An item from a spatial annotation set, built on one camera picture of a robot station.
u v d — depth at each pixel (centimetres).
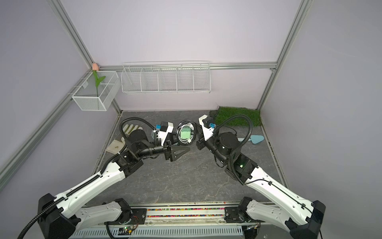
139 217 74
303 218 39
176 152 55
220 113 115
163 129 54
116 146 101
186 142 60
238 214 65
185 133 58
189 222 73
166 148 55
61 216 38
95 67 89
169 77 104
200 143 53
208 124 49
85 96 78
